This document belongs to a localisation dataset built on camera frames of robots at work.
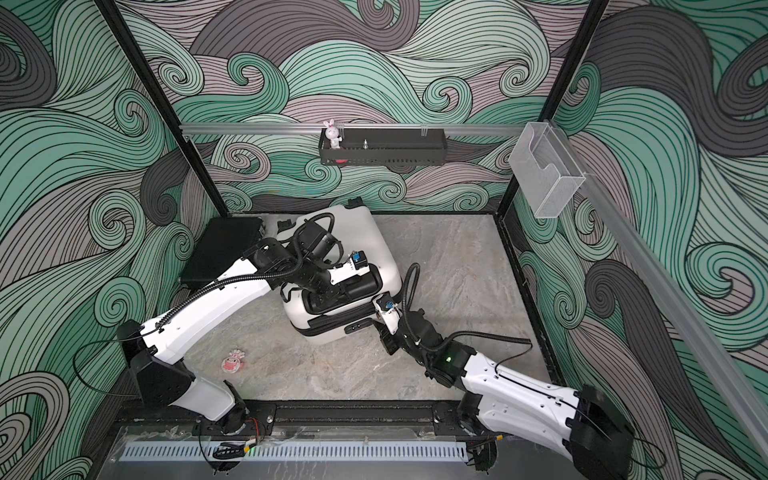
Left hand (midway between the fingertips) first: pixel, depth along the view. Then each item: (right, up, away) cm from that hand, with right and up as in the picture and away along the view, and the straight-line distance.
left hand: (347, 288), depth 71 cm
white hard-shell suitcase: (+2, -7, +1) cm, 7 cm away
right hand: (+7, -9, +6) cm, 13 cm away
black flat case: (-49, +10, +33) cm, 60 cm away
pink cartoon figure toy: (-32, -22, +8) cm, 40 cm away
